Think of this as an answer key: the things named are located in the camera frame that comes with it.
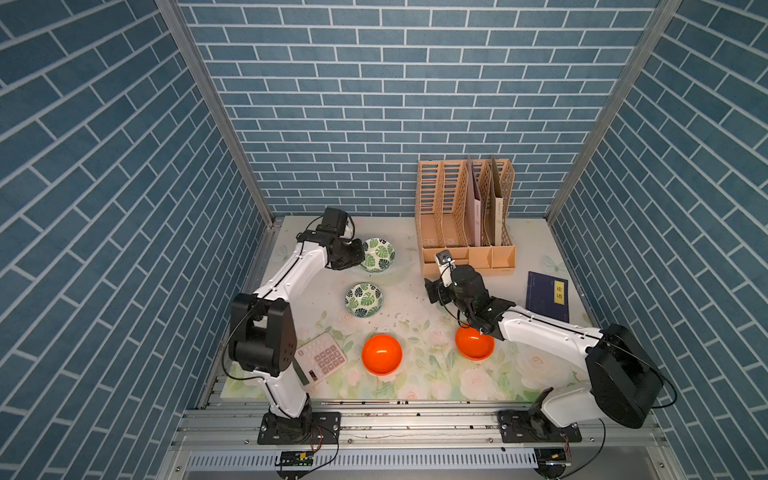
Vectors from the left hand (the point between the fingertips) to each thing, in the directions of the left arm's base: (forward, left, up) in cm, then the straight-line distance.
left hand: (370, 256), depth 90 cm
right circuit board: (-49, -45, -16) cm, 69 cm away
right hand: (-6, -21, 0) cm, 22 cm away
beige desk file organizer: (+22, -31, 0) cm, 38 cm away
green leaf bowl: (-7, +2, -14) cm, 16 cm away
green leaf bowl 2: (+3, -2, -3) cm, 4 cm away
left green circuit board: (-49, +16, -18) cm, 54 cm away
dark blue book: (-5, -59, -14) cm, 60 cm away
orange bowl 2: (-23, -31, -12) cm, 40 cm away
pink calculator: (-26, +14, -14) cm, 33 cm away
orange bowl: (-25, -4, -13) cm, 29 cm away
